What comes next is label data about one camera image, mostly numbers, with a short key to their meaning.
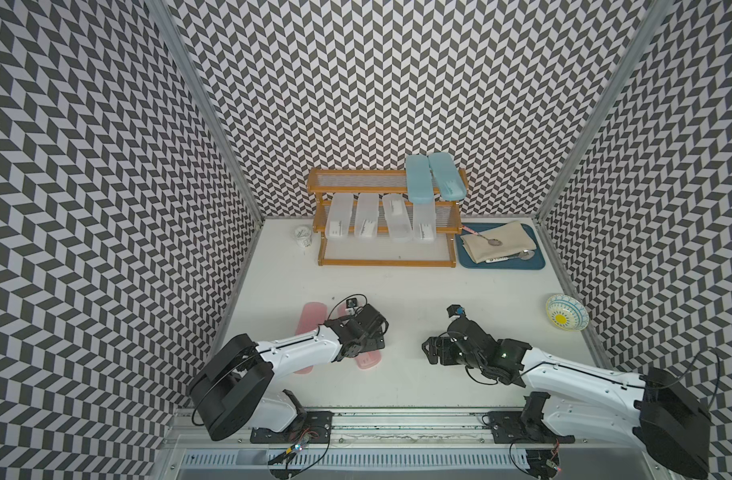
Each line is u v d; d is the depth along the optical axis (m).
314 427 0.72
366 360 0.83
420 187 0.86
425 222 0.94
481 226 1.16
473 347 0.62
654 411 0.40
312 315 0.91
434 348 0.72
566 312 0.91
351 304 0.79
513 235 1.12
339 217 0.96
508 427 0.73
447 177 0.89
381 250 1.11
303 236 1.07
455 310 0.74
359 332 0.67
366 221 0.94
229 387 0.42
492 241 1.09
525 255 1.03
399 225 0.95
